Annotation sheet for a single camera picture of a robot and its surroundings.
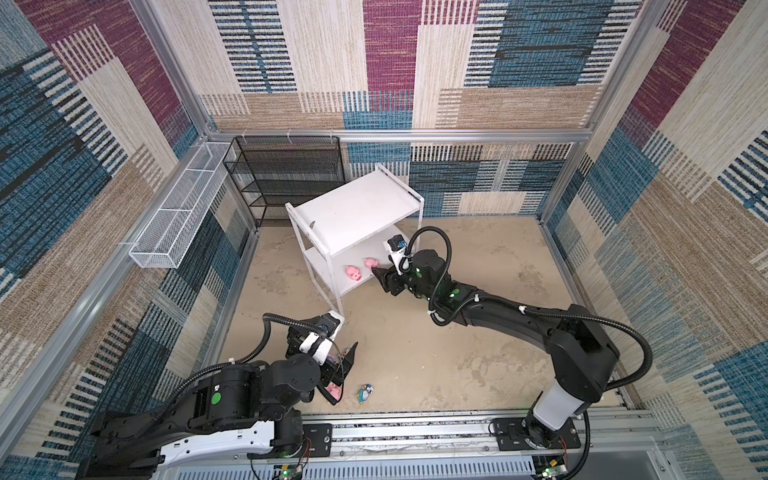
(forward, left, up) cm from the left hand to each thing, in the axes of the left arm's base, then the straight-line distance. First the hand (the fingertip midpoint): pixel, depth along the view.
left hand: (339, 332), depth 63 cm
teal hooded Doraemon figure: (-5, -4, -25) cm, 26 cm away
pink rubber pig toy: (+21, -1, -8) cm, 22 cm away
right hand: (+22, -9, -7) cm, 25 cm away
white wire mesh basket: (+20, +41, +7) cm, 46 cm away
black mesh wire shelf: (+63, +29, -5) cm, 69 cm away
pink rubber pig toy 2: (+24, -6, -8) cm, 26 cm away
